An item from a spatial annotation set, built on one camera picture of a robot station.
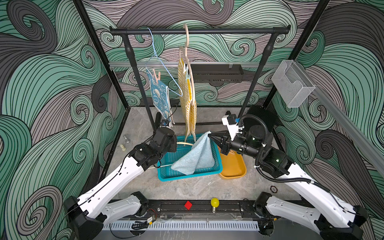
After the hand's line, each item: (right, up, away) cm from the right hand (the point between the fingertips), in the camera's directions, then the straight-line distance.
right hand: (207, 136), depth 59 cm
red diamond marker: (-8, -36, +14) cm, 40 cm away
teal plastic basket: (-20, -25, +26) cm, 41 cm away
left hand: (-16, -2, +14) cm, 22 cm away
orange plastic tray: (+17, -19, +23) cm, 34 cm away
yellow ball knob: (+5, -35, +13) cm, 38 cm away
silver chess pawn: (-49, -8, +38) cm, 63 cm away
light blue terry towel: (-2, -11, +9) cm, 14 cm away
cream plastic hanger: (-13, -4, +6) cm, 15 cm away
